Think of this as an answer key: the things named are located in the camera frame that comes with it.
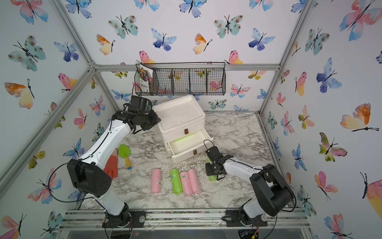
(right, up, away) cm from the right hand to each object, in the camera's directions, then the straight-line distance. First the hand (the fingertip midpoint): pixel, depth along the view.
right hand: (210, 169), depth 89 cm
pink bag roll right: (-9, -5, -7) cm, 13 cm away
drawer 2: (-22, +20, -8) cm, 31 cm away
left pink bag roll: (-31, -5, -7) cm, 32 cm away
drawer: (-12, +14, -1) cm, 19 cm away
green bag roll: (-18, +18, -1) cm, 26 cm away
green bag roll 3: (0, -4, -5) cm, 6 cm away
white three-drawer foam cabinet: (-16, +25, -7) cm, 30 cm away
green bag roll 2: (-20, -5, -7) cm, 21 cm away
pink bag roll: (-14, -6, -7) cm, 17 cm away
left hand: (-28, +30, -7) cm, 41 cm away
